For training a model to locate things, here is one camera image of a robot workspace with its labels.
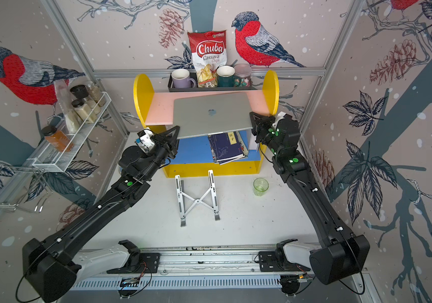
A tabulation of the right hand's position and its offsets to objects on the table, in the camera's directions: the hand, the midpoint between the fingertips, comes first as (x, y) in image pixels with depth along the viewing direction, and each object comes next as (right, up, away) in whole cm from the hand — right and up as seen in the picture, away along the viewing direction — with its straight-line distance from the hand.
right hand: (245, 110), depth 67 cm
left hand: (-22, -5, -5) cm, 23 cm away
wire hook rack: (-78, -28, +4) cm, 83 cm away
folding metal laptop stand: (-26, -40, +21) cm, 52 cm away
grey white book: (+6, -12, +22) cm, 26 cm away
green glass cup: (+11, -33, +26) cm, 44 cm away
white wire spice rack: (-71, -16, +4) cm, 73 cm away
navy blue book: (-6, -14, +24) cm, 28 cm away
